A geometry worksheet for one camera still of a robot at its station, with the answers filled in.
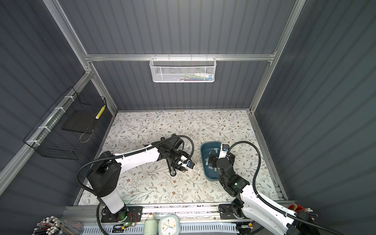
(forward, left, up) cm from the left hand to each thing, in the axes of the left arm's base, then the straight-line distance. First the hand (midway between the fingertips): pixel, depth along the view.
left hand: (189, 161), depth 85 cm
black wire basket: (+9, +63, +21) cm, 67 cm away
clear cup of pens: (-29, +54, +9) cm, 62 cm away
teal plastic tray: (+8, -13, -5) cm, 16 cm away
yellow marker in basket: (+20, +50, +20) cm, 57 cm away
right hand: (+1, -18, +7) cm, 19 cm away
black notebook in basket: (+15, +55, +22) cm, 61 cm away
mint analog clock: (-30, +11, -4) cm, 32 cm away
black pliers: (+16, +29, -6) cm, 34 cm away
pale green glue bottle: (-30, +19, 0) cm, 36 cm away
